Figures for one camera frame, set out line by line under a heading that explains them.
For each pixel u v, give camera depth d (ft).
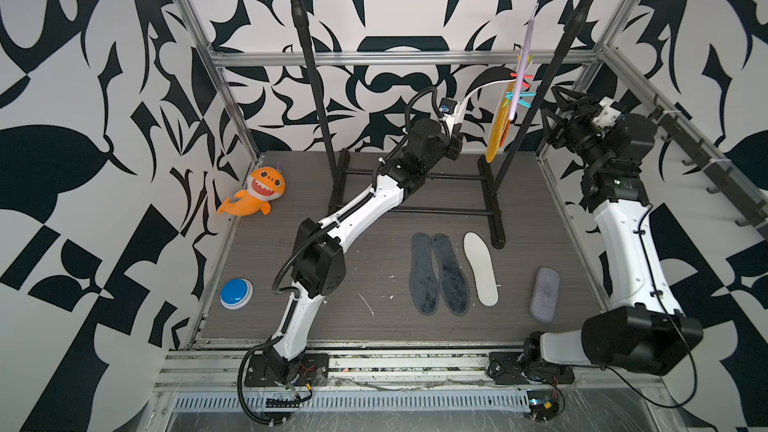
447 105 2.16
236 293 2.72
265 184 3.33
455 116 2.20
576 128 1.95
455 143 2.30
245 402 2.28
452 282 2.92
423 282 2.89
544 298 2.72
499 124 2.43
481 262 3.01
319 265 1.71
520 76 1.72
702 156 1.96
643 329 1.30
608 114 2.01
